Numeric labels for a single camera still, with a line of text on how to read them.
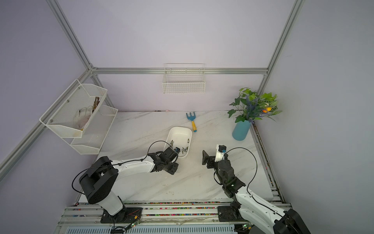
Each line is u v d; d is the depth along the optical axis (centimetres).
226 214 73
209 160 73
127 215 72
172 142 101
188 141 104
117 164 50
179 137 104
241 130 103
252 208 51
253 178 64
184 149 98
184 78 102
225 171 60
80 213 75
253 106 78
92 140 91
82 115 78
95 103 81
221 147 69
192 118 115
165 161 69
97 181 45
